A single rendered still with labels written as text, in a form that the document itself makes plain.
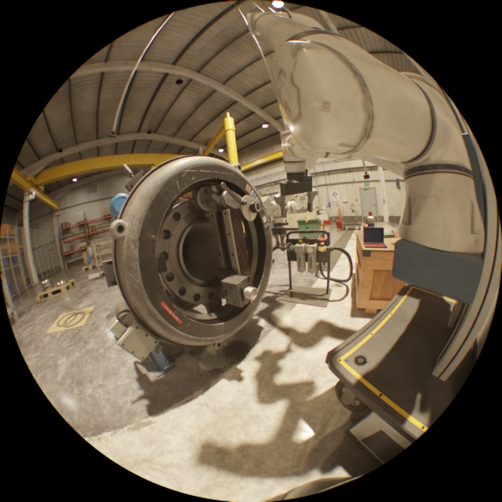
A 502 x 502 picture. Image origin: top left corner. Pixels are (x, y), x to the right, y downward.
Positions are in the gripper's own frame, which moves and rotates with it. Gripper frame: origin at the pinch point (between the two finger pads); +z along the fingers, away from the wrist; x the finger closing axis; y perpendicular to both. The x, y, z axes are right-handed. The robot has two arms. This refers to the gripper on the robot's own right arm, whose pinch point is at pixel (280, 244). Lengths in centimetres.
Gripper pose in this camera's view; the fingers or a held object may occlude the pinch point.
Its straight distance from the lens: 123.8
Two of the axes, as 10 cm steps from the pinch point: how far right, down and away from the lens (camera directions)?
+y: -8.9, 2.0, -4.1
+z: 1.3, 9.7, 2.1
